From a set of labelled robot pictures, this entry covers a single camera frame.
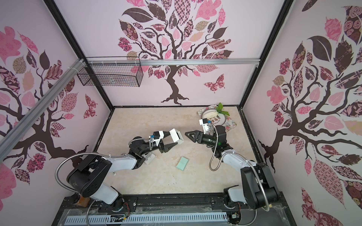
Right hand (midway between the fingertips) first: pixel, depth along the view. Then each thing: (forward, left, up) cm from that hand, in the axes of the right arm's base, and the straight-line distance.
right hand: (188, 134), depth 79 cm
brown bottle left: (-30, +56, -16) cm, 66 cm away
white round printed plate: (+26, -26, -19) cm, 41 cm away
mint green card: (-10, +4, -17) cm, 21 cm away
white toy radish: (+30, -21, -16) cm, 40 cm away
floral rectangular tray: (+24, -34, -21) cm, 46 cm away
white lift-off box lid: (-4, +7, +5) cm, 10 cm away
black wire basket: (+44, +52, +16) cm, 70 cm away
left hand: (-3, +7, 0) cm, 8 cm away
